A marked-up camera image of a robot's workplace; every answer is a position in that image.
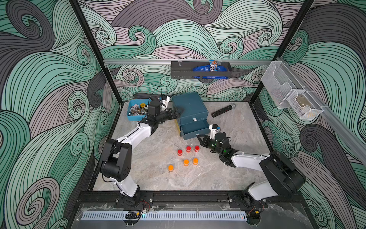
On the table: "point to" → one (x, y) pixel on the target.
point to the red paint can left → (179, 152)
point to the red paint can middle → (188, 149)
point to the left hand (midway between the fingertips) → (180, 108)
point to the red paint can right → (197, 149)
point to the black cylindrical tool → (223, 110)
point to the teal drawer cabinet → (193, 120)
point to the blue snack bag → (206, 68)
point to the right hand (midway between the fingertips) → (198, 136)
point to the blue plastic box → (137, 109)
